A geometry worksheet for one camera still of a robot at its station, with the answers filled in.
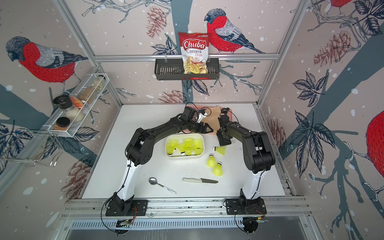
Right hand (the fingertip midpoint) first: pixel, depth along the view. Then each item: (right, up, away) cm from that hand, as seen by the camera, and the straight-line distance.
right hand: (217, 137), depth 99 cm
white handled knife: (-12, -22, -17) cm, 30 cm away
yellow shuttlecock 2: (-23, -5, -9) cm, 26 cm away
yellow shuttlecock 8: (-2, -18, -14) cm, 22 cm away
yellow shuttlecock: (-30, -4, -7) cm, 31 cm away
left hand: (-4, +7, -8) cm, 11 cm away
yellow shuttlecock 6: (+1, -6, -9) cm, 11 cm away
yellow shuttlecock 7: (-5, -13, -11) cm, 18 cm away
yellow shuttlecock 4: (-13, -4, -7) cm, 15 cm away
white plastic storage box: (-26, -10, -9) cm, 29 cm away
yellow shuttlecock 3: (-19, -3, -5) cm, 20 cm away
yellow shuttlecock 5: (-13, -7, -11) cm, 19 cm away
